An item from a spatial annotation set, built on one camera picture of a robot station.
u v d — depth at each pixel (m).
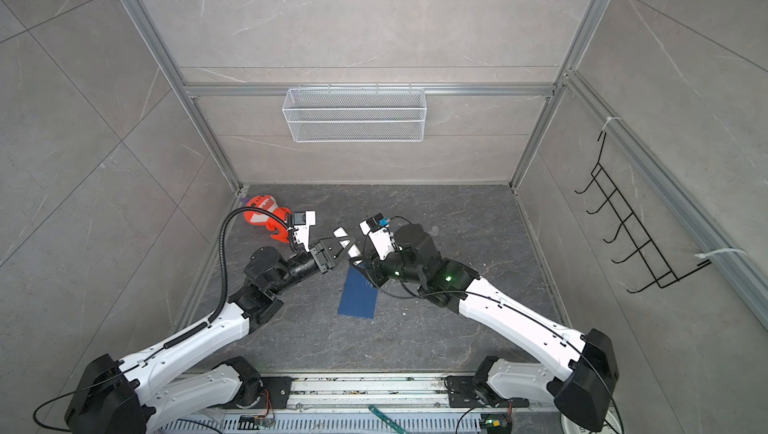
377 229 0.59
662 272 0.60
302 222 0.63
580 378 0.38
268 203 1.04
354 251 0.66
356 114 1.01
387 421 0.70
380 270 0.62
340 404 0.73
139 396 0.40
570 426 0.67
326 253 0.62
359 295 0.90
